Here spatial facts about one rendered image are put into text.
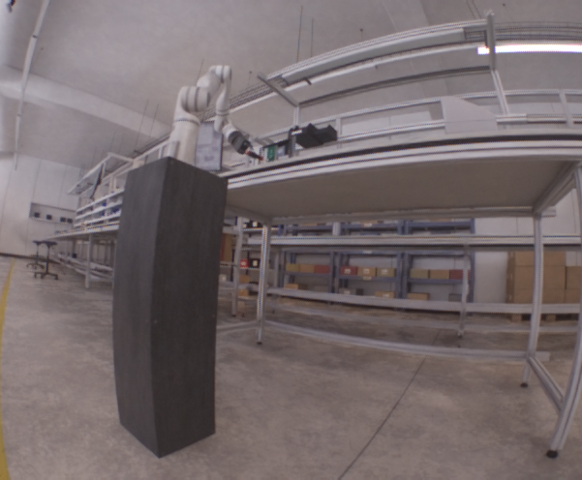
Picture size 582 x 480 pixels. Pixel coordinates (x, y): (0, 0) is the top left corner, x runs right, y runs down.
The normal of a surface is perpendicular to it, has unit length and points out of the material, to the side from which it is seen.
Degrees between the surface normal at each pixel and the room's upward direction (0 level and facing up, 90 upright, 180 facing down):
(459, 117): 90
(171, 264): 90
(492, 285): 90
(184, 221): 90
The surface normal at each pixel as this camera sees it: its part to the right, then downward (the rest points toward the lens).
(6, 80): 0.82, 0.00
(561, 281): -0.57, -0.12
